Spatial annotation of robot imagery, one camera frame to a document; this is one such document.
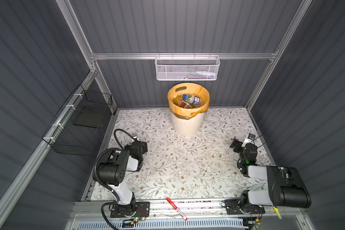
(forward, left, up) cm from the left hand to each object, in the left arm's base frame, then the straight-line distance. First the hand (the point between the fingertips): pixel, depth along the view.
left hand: (134, 143), depth 96 cm
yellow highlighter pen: (-45, -78, -2) cm, 90 cm away
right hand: (-6, -71, +7) cm, 72 cm away
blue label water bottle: (+20, -40, +20) cm, 49 cm away
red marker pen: (-41, -27, -2) cm, 49 cm away
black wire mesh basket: (+2, +29, +16) cm, 33 cm away
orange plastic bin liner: (+27, -39, +24) cm, 53 cm away
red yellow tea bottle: (+16, -31, +22) cm, 42 cm away
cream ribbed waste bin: (+6, -35, +8) cm, 36 cm away
